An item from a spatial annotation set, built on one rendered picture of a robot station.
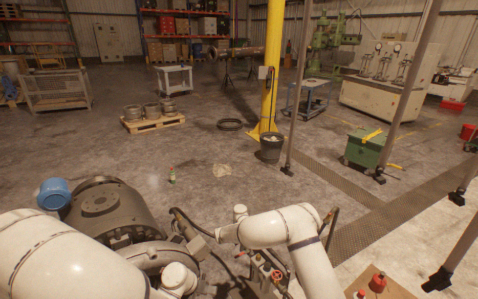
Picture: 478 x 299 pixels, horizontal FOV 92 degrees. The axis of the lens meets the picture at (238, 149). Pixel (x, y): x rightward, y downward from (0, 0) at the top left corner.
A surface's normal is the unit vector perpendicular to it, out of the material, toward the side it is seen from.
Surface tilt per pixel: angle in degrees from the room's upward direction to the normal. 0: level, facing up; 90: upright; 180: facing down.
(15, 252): 26
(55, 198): 90
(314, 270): 41
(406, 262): 0
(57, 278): 32
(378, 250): 0
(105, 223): 3
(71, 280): 37
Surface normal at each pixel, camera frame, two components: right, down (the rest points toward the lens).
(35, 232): 0.06, -0.92
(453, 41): -0.87, 0.21
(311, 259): -0.23, -0.40
